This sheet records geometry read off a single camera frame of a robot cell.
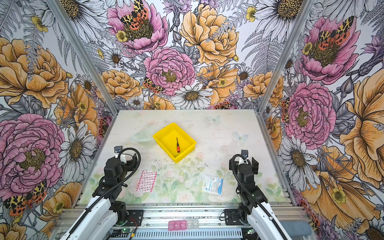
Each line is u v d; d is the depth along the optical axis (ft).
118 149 2.31
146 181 2.82
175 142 3.40
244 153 2.27
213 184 2.79
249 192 1.75
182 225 2.34
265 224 1.68
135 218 2.41
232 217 2.43
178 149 3.23
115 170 2.06
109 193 1.82
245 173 2.01
